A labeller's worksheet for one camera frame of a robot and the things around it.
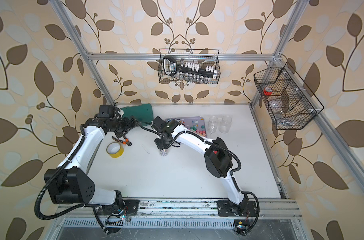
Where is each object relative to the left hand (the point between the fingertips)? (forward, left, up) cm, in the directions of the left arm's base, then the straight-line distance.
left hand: (131, 124), depth 82 cm
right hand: (-6, -16, -12) cm, 21 cm away
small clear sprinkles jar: (-9, -17, -16) cm, 25 cm away
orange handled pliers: (+1, +10, -21) cm, 23 cm away
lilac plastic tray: (+16, -37, -20) cm, 45 cm away
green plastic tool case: (+26, +4, -20) cm, 33 cm away
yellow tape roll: (-8, +11, -19) cm, 24 cm away
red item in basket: (+14, -75, +14) cm, 77 cm away
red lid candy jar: (+11, -57, -15) cm, 60 cm away
